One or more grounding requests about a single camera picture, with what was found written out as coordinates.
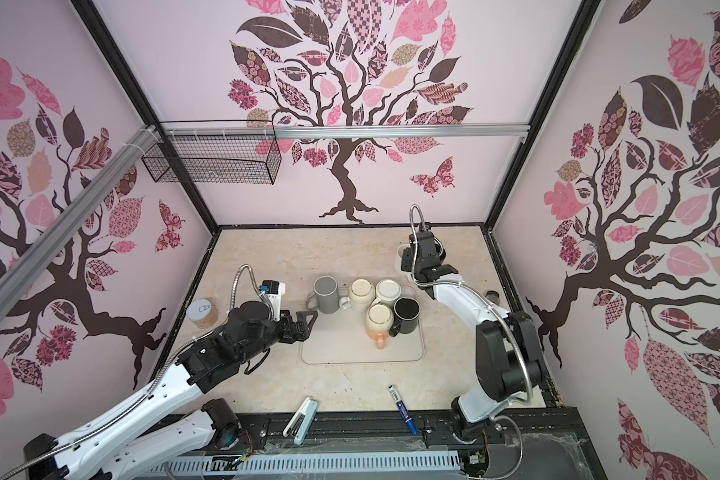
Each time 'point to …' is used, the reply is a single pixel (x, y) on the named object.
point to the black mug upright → (406, 312)
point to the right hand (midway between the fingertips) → (415, 249)
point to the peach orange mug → (379, 322)
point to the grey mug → (325, 295)
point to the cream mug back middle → (361, 296)
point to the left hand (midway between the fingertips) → (304, 318)
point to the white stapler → (301, 420)
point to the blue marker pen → (402, 409)
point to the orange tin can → (202, 313)
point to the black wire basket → (226, 160)
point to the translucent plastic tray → (342, 338)
